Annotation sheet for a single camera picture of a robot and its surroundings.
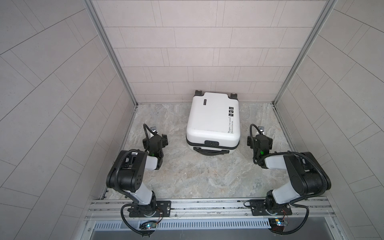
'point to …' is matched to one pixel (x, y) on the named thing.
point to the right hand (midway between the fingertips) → (257, 135)
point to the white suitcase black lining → (213, 126)
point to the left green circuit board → (148, 225)
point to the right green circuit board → (277, 224)
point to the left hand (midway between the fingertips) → (158, 132)
